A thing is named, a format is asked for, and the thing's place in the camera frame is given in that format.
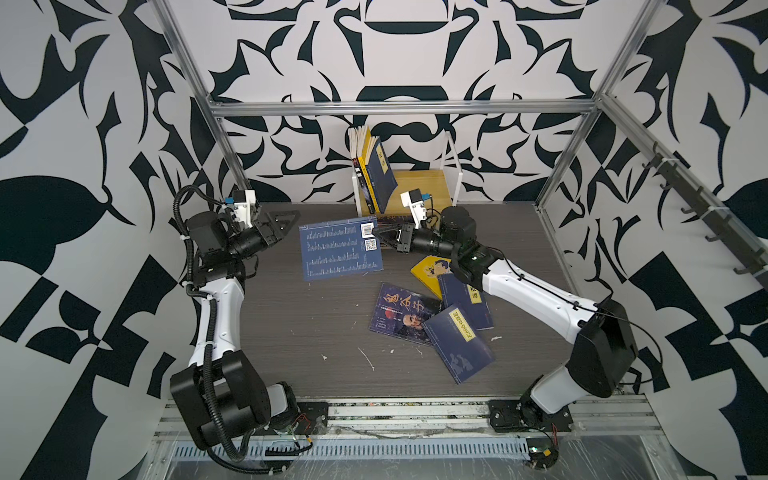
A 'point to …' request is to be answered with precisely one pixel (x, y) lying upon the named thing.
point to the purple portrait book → (402, 313)
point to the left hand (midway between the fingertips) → (296, 213)
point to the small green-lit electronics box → (542, 453)
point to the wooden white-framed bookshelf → (435, 186)
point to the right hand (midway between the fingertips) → (375, 234)
